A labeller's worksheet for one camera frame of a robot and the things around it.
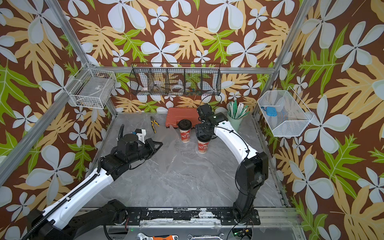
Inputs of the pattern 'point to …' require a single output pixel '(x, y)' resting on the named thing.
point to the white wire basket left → (91, 87)
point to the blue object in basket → (270, 111)
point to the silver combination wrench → (190, 237)
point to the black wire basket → (175, 79)
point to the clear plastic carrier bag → (170, 157)
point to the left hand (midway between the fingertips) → (164, 141)
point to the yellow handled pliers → (152, 121)
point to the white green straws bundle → (236, 111)
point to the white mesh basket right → (292, 117)
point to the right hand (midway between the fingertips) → (203, 130)
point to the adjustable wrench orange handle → (161, 237)
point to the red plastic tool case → (175, 114)
